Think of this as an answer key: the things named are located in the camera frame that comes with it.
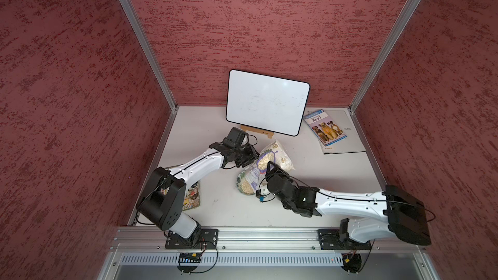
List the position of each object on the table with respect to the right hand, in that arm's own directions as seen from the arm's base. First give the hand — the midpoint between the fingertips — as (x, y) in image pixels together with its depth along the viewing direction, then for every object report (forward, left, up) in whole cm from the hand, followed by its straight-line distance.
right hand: (273, 162), depth 78 cm
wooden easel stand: (+24, -1, -13) cm, 27 cm away
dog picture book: (+26, -33, -15) cm, 45 cm away
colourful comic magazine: (-9, +36, -14) cm, 40 cm away
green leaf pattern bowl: (-4, +14, -14) cm, 20 cm away
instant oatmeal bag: (+2, 0, +5) cm, 5 cm away
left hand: (+4, +6, -5) cm, 9 cm away
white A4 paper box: (+39, -48, -19) cm, 65 cm away
